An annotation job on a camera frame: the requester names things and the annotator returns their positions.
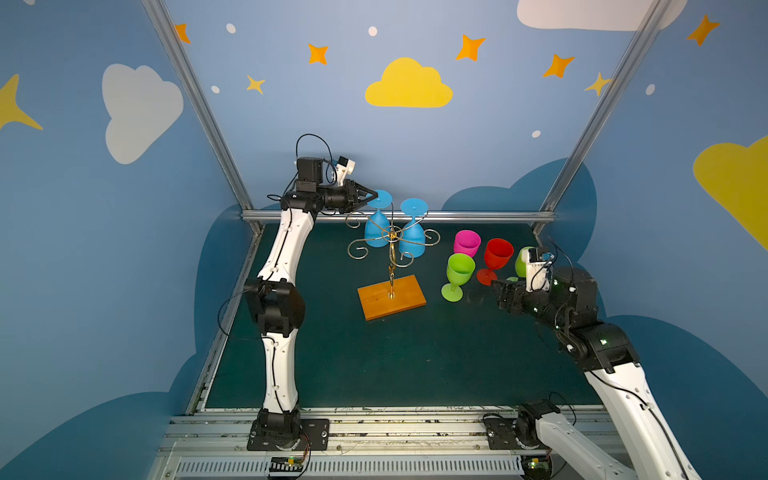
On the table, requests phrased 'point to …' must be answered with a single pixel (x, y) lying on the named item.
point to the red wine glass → (497, 253)
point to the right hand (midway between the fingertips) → (511, 277)
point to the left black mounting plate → (315, 436)
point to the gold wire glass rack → (399, 255)
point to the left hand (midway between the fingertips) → (374, 194)
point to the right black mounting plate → (501, 434)
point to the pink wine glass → (466, 242)
